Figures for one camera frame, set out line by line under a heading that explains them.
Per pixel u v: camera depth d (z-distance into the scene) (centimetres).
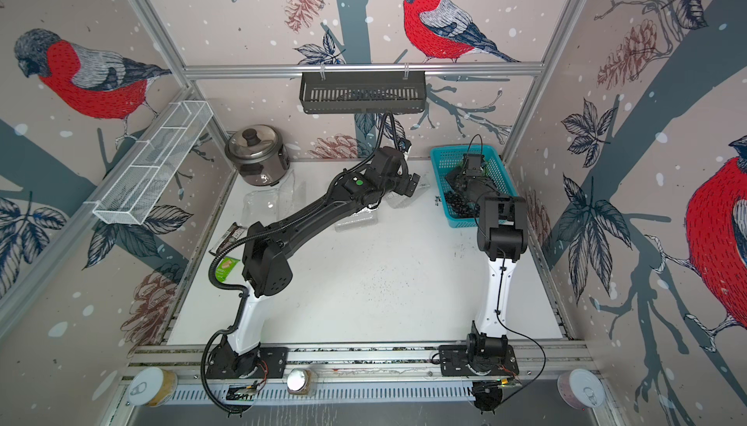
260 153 101
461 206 103
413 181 78
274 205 107
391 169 66
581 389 66
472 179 83
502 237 60
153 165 78
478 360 67
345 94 106
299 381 62
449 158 114
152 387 67
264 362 73
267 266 50
